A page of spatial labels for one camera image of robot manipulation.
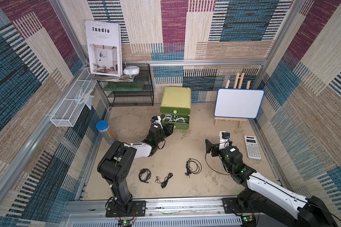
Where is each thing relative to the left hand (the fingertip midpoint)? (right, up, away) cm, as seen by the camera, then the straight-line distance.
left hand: (173, 124), depth 92 cm
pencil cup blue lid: (-41, 0, -9) cm, 42 cm away
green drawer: (+1, +9, -2) cm, 9 cm away
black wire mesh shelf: (-28, +25, +22) cm, 43 cm away
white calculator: (+52, -15, +2) cm, 54 cm away
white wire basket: (-67, +9, +2) cm, 68 cm away
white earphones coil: (-1, +5, +8) cm, 9 cm away
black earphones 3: (-5, -33, -11) cm, 35 cm away
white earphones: (+5, +3, +7) cm, 9 cm away
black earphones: (+12, -25, -5) cm, 28 cm away
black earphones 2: (-17, -30, -7) cm, 35 cm away
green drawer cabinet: (+2, +14, 0) cm, 14 cm away
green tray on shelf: (-32, +25, +3) cm, 41 cm away
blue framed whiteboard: (+43, +14, +2) cm, 45 cm away
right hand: (+23, -7, -10) cm, 26 cm away
